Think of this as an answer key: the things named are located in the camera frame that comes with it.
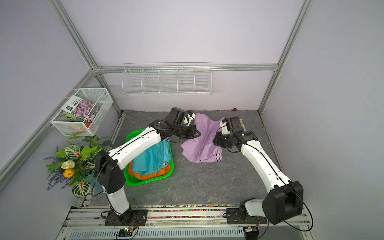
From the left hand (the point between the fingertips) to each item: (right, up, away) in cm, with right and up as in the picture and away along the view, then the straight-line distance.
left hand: (201, 135), depth 78 cm
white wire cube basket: (-65, +6, -4) cm, 65 cm away
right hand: (+7, -3, +3) cm, 8 cm away
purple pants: (+1, -8, +4) cm, 9 cm away
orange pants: (-24, -21, +6) cm, 32 cm away
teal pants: (-28, -15, +10) cm, 34 cm away
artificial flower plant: (-50, -10, -20) cm, 55 cm away
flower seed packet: (-59, +13, -3) cm, 60 cm away
